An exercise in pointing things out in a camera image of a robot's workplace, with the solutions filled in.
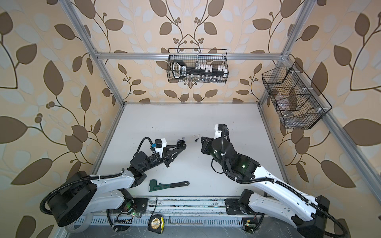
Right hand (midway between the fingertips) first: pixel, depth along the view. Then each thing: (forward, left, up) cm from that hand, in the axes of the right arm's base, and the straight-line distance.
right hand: (202, 140), depth 69 cm
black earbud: (+15, +3, -26) cm, 30 cm away
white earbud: (+19, +4, -26) cm, 33 cm away
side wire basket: (+14, -49, +8) cm, 52 cm away
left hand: (-2, +10, -4) cm, 11 cm away
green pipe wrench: (-13, +26, -25) cm, 38 cm away
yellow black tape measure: (-30, +22, -23) cm, 44 cm away
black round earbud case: (0, +10, -4) cm, 11 cm away
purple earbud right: (+17, +11, -25) cm, 32 cm away
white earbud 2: (+19, +1, -26) cm, 32 cm away
